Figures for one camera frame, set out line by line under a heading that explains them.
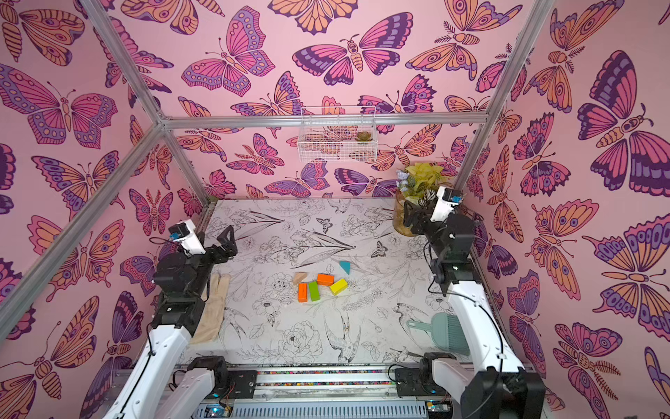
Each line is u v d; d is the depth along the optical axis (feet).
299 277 3.11
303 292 2.95
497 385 1.23
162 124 3.02
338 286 3.00
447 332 2.69
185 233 1.98
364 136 3.01
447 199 2.02
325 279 3.07
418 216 2.17
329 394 2.39
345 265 3.27
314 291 3.02
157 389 1.48
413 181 3.21
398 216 3.46
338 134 3.14
